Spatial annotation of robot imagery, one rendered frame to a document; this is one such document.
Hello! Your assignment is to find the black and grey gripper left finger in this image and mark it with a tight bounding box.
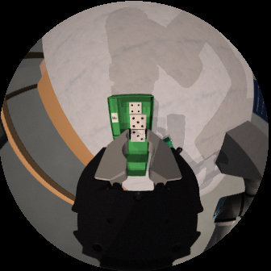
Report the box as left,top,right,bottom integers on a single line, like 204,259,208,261
72,128,131,213

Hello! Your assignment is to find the white domino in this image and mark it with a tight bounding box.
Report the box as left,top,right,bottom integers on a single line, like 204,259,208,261
130,114,146,142
129,102,141,114

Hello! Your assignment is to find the green nine-volt battery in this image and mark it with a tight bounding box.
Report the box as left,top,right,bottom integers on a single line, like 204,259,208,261
163,137,173,148

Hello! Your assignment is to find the black usb stick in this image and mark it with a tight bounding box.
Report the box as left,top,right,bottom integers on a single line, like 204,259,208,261
176,147,183,154

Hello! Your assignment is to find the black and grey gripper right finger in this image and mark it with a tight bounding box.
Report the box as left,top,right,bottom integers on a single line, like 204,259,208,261
145,128,203,213

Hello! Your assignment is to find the green rack of bins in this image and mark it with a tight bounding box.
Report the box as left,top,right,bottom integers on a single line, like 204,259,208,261
107,94,154,177

